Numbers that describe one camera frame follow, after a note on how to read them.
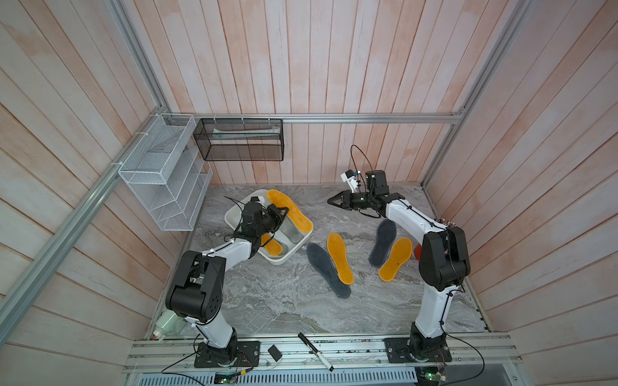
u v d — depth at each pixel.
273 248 0.96
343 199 0.83
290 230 1.01
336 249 0.98
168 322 0.72
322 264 0.93
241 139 1.04
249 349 0.75
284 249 0.96
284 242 0.99
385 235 1.00
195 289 0.47
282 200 0.93
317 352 0.73
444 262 0.52
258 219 0.73
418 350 0.66
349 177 0.84
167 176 0.72
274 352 0.75
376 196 0.74
